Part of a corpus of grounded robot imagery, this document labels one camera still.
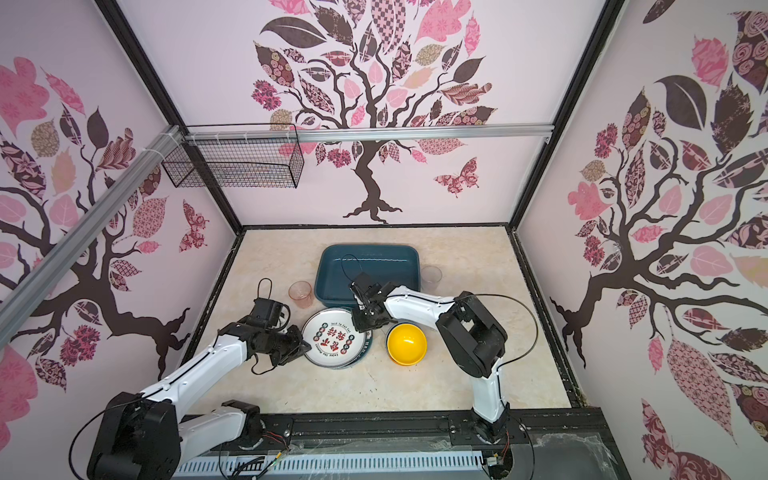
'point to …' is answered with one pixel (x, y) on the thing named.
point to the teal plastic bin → (389, 264)
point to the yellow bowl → (406, 344)
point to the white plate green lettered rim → (370, 339)
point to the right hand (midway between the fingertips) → (358, 322)
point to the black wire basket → (243, 156)
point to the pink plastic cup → (302, 293)
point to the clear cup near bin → (430, 277)
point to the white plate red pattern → (334, 338)
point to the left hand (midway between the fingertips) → (310, 352)
